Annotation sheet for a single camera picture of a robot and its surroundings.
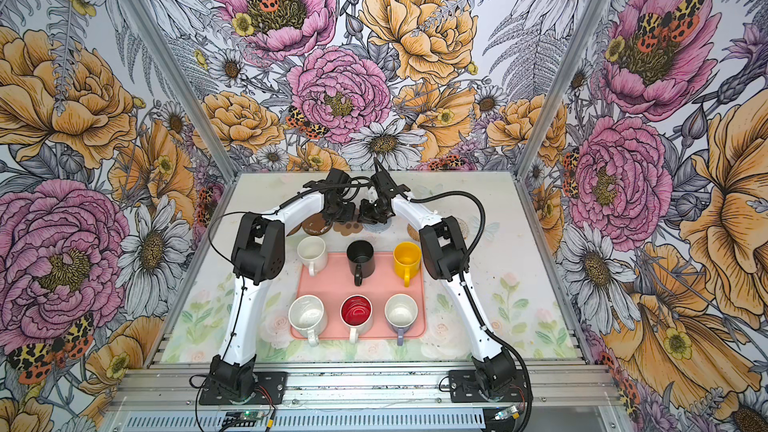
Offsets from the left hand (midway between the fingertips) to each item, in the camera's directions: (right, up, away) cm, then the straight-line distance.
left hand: (346, 224), depth 105 cm
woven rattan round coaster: (+23, -3, 0) cm, 23 cm away
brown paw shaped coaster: (+1, -1, 0) cm, 1 cm away
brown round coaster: (-7, +1, -34) cm, 35 cm away
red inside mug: (+6, -23, -20) cm, 31 cm away
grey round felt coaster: (+11, -1, -1) cm, 11 cm away
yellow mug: (+21, -10, -10) cm, 25 cm away
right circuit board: (+43, -42, -34) cm, 69 cm away
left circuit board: (-19, -43, -35) cm, 58 cm away
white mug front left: (-7, -25, -20) cm, 33 cm away
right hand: (+5, 0, -1) cm, 5 cm away
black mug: (+7, -10, -13) cm, 18 cm away
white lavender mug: (+19, -23, -20) cm, 36 cm away
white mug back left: (-8, -8, -12) cm, 17 cm away
